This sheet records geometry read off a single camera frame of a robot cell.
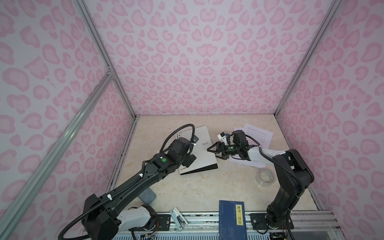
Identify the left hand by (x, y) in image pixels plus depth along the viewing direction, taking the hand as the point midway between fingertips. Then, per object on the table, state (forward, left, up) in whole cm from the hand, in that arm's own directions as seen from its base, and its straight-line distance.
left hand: (185, 147), depth 78 cm
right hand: (+2, -15, -8) cm, 17 cm away
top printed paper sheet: (+20, -53, -21) cm, 61 cm away
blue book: (-31, -22, -18) cm, 42 cm away
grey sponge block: (-19, +21, -18) cm, 33 cm away
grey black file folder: (-2, -11, -12) cm, 16 cm away
